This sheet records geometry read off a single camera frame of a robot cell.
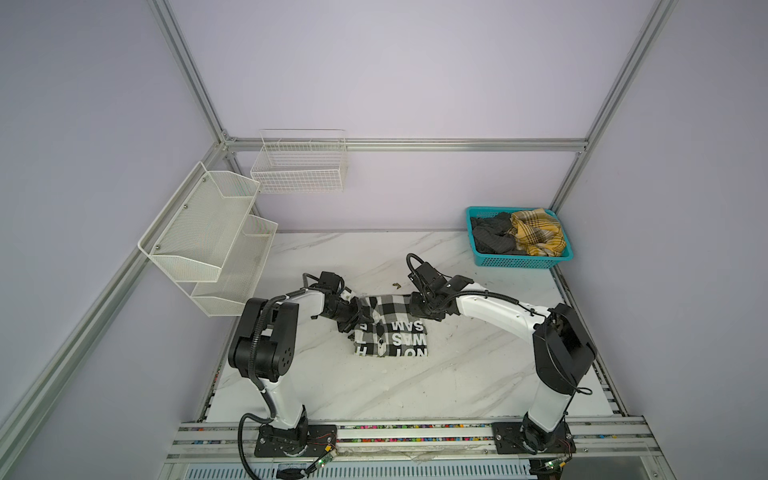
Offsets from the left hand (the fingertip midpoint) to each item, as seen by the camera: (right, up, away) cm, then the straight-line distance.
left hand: (372, 321), depth 91 cm
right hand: (+12, +4, -2) cm, 13 cm away
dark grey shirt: (+43, +29, +17) cm, 54 cm away
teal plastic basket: (+46, +19, +13) cm, 52 cm away
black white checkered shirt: (+7, -2, -3) cm, 8 cm away
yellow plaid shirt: (+58, +29, +13) cm, 66 cm away
